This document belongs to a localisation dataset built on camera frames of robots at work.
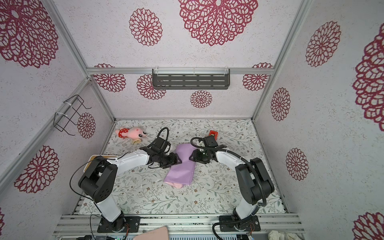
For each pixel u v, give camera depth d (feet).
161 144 2.44
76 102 2.75
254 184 1.52
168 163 2.67
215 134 3.39
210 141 2.42
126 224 2.39
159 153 2.42
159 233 2.30
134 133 3.37
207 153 2.35
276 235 2.24
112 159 1.71
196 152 2.66
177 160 2.73
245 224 2.23
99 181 1.55
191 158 2.86
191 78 3.02
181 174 2.72
